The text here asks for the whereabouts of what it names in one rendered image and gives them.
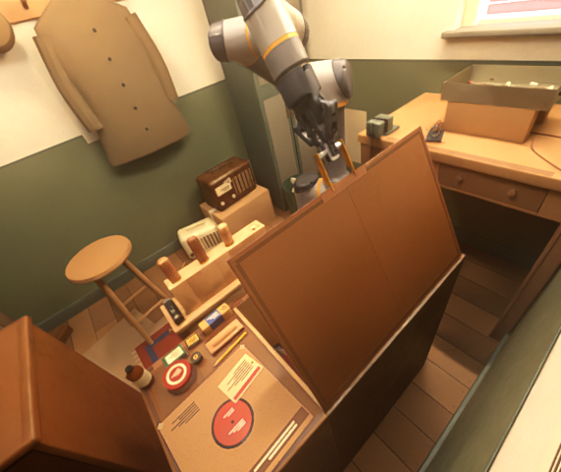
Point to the round wooden stool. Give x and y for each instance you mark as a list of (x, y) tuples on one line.
[(98, 258)]

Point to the yellow pencil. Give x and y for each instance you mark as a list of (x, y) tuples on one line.
[(230, 348)]

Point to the tan wooden tray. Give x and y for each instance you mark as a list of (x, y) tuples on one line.
[(225, 336)]

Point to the red round tin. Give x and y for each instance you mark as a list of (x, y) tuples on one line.
[(178, 376)]

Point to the brown wooden radiogram lid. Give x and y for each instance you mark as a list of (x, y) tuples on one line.
[(354, 275)]

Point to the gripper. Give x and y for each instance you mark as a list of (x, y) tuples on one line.
[(317, 120)]

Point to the grey metal chassis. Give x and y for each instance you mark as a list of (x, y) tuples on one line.
[(497, 93)]

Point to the green and white box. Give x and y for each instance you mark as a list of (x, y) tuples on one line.
[(173, 355)]

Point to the blue and yellow box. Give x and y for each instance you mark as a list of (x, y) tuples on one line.
[(215, 319)]

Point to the window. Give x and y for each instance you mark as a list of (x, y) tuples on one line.
[(521, 17)]

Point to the wooden coat rack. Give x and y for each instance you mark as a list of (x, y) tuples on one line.
[(19, 10)]

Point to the dark brown radio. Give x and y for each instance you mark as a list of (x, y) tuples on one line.
[(224, 184)]

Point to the small yellow tin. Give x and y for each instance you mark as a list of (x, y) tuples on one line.
[(192, 339)]

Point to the white radio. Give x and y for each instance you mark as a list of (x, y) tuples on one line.
[(202, 235)]

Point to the grey transformer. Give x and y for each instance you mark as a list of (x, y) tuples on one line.
[(381, 125)]

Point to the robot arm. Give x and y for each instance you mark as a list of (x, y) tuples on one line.
[(280, 44)]

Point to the wooden desk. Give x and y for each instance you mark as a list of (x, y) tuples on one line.
[(487, 157)]

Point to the wooden screwdriver stand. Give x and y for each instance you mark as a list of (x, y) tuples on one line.
[(202, 285)]

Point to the brown coat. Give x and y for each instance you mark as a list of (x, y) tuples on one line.
[(118, 83)]

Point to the dark soldering iron stand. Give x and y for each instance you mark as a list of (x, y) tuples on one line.
[(434, 134)]

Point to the brown bottle with white label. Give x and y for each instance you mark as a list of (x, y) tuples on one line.
[(140, 376)]

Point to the tan cardboard box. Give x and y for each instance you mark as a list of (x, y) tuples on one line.
[(487, 120)]

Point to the small black device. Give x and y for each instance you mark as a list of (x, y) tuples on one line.
[(173, 311)]

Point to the white and red card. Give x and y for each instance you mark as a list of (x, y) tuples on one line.
[(241, 377)]

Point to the green bin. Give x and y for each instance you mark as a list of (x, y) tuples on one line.
[(289, 192)]

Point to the plain cardboard box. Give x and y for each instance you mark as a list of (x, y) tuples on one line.
[(256, 206)]

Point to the white cabinet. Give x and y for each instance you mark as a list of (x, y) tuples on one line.
[(546, 393)]

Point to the small black round tin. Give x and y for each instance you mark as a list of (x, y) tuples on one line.
[(197, 358)]

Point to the brown wooden radiogram cabinet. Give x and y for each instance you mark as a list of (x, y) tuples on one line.
[(49, 393)]

